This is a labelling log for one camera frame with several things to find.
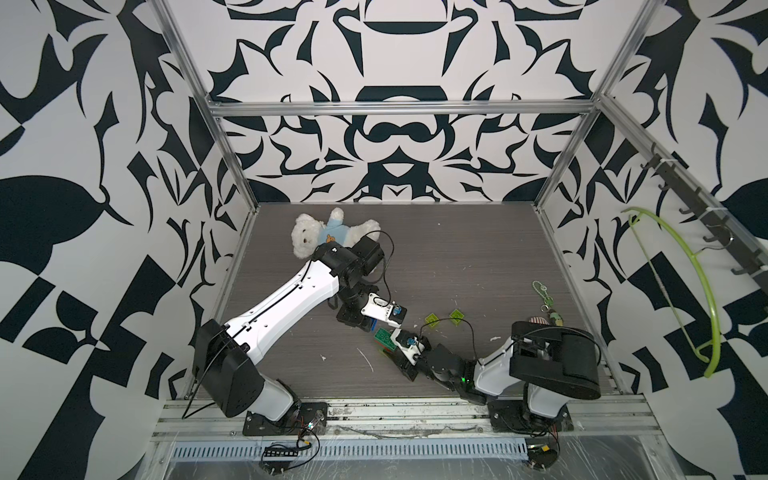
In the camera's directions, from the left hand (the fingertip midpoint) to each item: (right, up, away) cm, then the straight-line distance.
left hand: (366, 307), depth 76 cm
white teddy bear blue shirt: (-20, +19, +22) cm, 35 cm away
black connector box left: (-20, -34, -4) cm, 40 cm away
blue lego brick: (+2, 0, -13) cm, 13 cm away
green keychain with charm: (+55, -6, +13) cm, 57 cm away
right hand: (+6, -10, +6) cm, 13 cm away
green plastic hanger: (+67, -4, -19) cm, 70 cm away
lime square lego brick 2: (+26, -6, +13) cm, 30 cm away
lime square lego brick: (+18, -6, +13) cm, 23 cm away
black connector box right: (+42, -34, -5) cm, 54 cm away
